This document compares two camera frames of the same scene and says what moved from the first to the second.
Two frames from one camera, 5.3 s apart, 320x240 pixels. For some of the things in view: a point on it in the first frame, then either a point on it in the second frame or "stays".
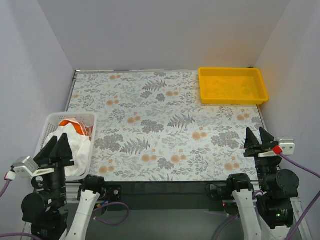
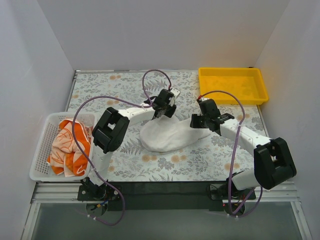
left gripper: (56, 163) → (161, 111)
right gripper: (260, 152) → (197, 121)
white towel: (79, 146) → (164, 132)
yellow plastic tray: (232, 86) stays
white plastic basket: (53, 119) stays
